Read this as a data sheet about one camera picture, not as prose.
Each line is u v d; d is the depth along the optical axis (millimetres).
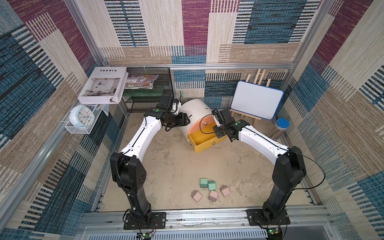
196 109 905
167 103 660
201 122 747
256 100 998
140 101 1159
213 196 795
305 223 732
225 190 812
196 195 794
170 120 702
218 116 700
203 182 832
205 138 912
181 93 1121
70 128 627
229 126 630
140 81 849
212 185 836
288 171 457
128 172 467
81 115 650
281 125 852
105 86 743
